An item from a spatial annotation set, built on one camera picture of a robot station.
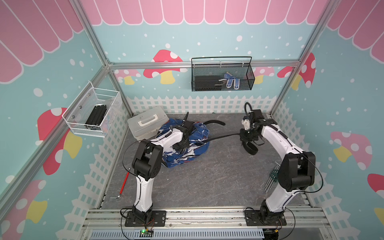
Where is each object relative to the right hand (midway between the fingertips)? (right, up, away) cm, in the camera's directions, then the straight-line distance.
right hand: (242, 137), depth 91 cm
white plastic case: (-61, +7, +6) cm, 62 cm away
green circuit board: (-53, -46, -18) cm, 73 cm away
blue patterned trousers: (-27, -7, +6) cm, 29 cm away
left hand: (-39, -7, +6) cm, 40 cm away
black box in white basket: (-76, +12, -20) cm, 79 cm away
